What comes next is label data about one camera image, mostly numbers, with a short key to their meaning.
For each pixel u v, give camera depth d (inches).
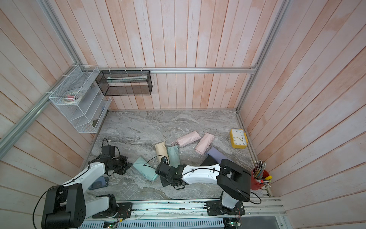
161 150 36.5
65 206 17.5
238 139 38.9
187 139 38.6
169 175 24.6
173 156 35.5
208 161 35.3
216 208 28.6
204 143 38.3
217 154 36.5
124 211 28.8
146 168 33.0
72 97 29.2
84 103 31.4
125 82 38.6
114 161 29.2
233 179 18.5
